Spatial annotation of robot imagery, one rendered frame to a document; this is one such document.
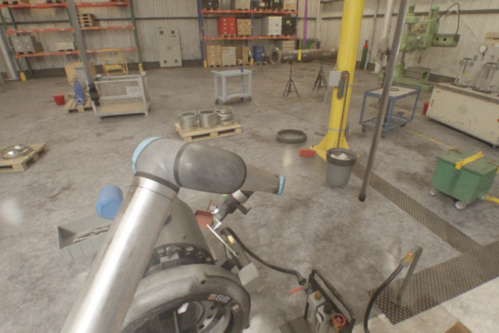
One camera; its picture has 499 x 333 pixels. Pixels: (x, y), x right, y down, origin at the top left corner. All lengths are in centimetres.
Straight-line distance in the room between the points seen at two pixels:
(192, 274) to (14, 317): 188
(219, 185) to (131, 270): 26
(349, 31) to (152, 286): 382
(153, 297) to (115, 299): 58
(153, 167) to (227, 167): 17
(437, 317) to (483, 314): 37
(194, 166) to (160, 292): 72
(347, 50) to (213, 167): 372
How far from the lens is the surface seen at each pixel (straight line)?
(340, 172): 360
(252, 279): 139
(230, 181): 63
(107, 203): 174
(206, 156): 61
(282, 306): 228
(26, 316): 281
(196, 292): 124
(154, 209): 63
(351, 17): 418
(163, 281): 121
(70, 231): 334
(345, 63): 420
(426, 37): 1152
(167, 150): 65
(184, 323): 130
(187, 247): 154
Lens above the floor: 190
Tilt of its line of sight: 28 degrees down
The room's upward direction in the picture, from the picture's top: 1 degrees counter-clockwise
